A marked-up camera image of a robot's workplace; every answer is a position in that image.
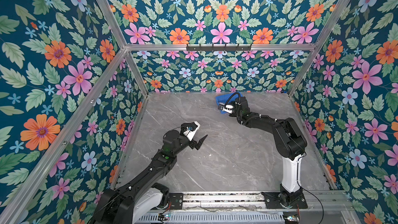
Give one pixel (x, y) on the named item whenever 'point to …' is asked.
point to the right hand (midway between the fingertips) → (232, 99)
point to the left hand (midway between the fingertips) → (201, 126)
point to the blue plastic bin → (227, 98)
